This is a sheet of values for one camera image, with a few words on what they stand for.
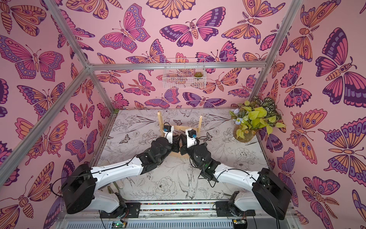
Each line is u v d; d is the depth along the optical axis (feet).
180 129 2.51
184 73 3.14
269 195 1.35
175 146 2.30
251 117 2.78
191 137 2.10
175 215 2.39
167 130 2.21
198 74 3.02
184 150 2.22
